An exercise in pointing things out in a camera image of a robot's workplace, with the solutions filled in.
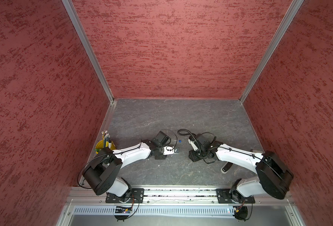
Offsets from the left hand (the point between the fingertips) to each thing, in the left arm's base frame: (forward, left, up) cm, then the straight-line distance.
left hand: (163, 151), depth 89 cm
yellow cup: (0, +38, +8) cm, 39 cm away
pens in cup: (+1, +32, +14) cm, 35 cm away
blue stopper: (+8, -12, -1) cm, 14 cm away
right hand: (-5, -19, 0) cm, 19 cm away
